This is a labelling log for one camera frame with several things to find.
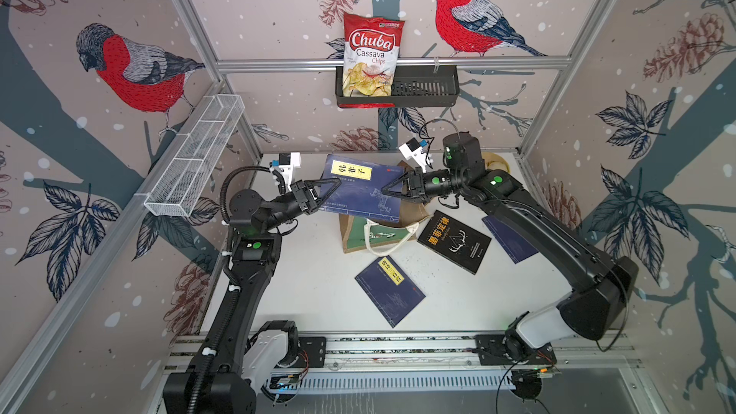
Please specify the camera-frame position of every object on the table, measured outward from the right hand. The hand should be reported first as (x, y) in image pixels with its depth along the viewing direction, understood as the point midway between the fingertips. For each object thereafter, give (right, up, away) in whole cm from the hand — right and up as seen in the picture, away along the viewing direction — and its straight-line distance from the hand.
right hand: (385, 193), depth 64 cm
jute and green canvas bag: (-1, -15, +21) cm, 26 cm away
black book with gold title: (+25, -18, +28) cm, 42 cm away
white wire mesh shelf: (-53, +10, +15) cm, 56 cm away
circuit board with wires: (-25, -49, +7) cm, 56 cm away
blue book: (-6, 0, -1) cm, 6 cm away
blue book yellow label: (+2, -31, +20) cm, 37 cm away
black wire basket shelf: (+12, +38, +43) cm, 59 cm away
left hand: (-9, +2, -3) cm, 10 cm away
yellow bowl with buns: (+46, +10, +49) cm, 68 cm away
